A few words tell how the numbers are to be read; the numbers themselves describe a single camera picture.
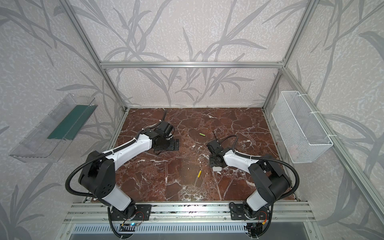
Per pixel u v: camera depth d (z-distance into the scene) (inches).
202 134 41.2
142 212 28.5
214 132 41.6
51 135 25.4
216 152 28.2
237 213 28.8
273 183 17.5
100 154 18.5
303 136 24.1
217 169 34.3
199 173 34.1
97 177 17.5
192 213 29.7
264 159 19.3
